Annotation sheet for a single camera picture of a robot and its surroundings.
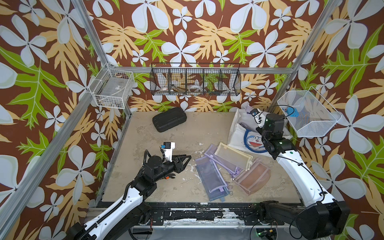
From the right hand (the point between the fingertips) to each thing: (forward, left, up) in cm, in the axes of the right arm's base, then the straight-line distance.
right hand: (271, 118), depth 75 cm
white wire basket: (+21, +88, +4) cm, 91 cm away
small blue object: (+11, -17, -6) cm, 21 cm away
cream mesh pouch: (-5, +13, -30) cm, 34 cm away
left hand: (-17, +42, -9) cm, 46 cm away
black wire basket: (+34, +39, +1) cm, 51 cm away
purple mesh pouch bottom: (-25, +28, -29) cm, 48 cm away
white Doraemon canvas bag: (-1, +11, -13) cm, 17 cm away
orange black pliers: (-18, +54, -31) cm, 65 cm away
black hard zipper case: (+22, +58, -24) cm, 66 cm away
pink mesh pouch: (-21, +4, -30) cm, 37 cm away
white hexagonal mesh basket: (+6, -25, -4) cm, 25 cm away
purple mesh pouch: (-1, +29, -29) cm, 41 cm away
